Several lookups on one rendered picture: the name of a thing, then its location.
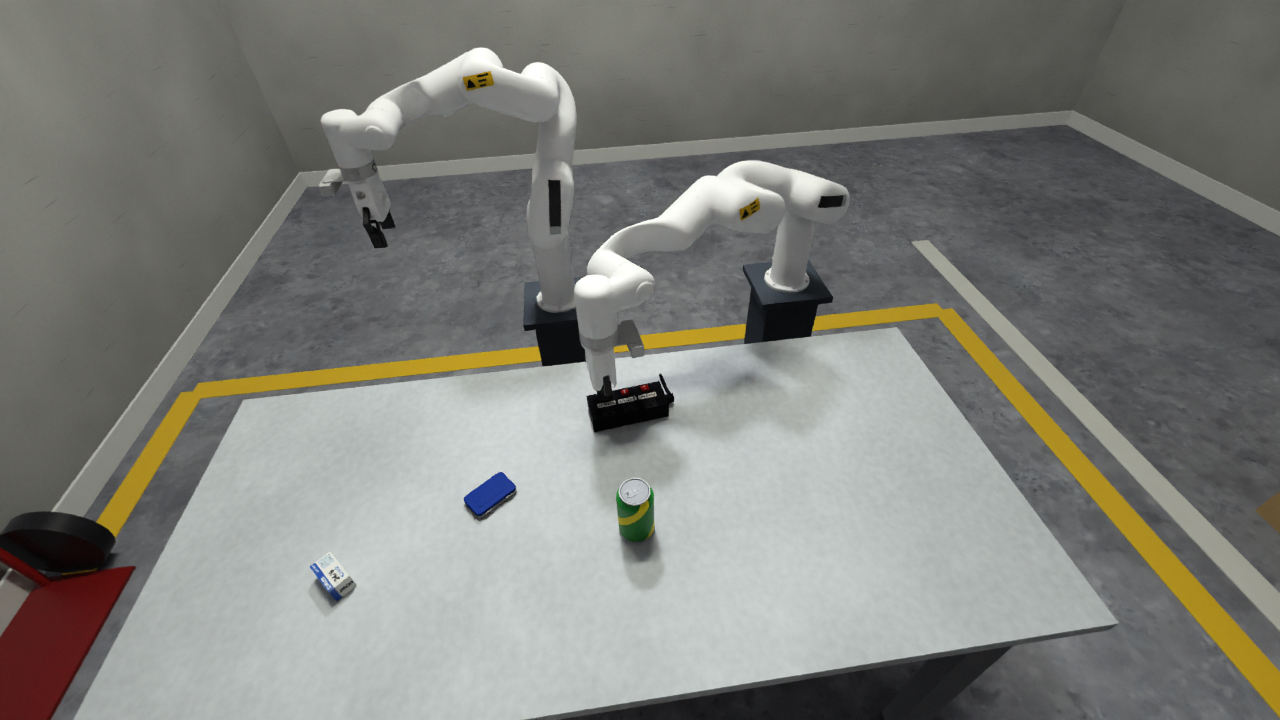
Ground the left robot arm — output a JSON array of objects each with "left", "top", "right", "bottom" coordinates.
[{"left": 573, "top": 160, "right": 850, "bottom": 357}]

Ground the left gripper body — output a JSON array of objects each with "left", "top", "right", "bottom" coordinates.
[{"left": 580, "top": 341, "right": 617, "bottom": 391}]

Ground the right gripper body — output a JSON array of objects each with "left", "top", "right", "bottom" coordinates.
[{"left": 346, "top": 172, "right": 390, "bottom": 222}]

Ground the black power strip body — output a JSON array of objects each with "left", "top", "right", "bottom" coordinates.
[{"left": 586, "top": 374, "right": 675, "bottom": 432}]

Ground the green drink can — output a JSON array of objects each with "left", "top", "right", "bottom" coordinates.
[{"left": 616, "top": 478, "right": 655, "bottom": 542}]

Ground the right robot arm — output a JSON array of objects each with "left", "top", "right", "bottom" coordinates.
[{"left": 317, "top": 47, "right": 577, "bottom": 313}]

